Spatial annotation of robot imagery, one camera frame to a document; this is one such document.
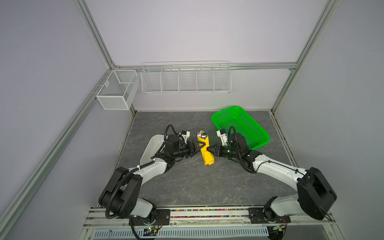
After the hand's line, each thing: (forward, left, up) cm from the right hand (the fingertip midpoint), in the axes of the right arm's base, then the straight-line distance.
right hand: (206, 150), depth 80 cm
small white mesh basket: (+43, +59, +9) cm, 74 cm away
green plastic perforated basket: (+37, -23, -14) cm, 46 cm away
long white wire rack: (+47, +12, +15) cm, 51 cm away
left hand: (+1, +1, 0) cm, 1 cm away
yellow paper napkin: (-3, -1, -2) cm, 4 cm away
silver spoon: (+8, +2, +3) cm, 9 cm away
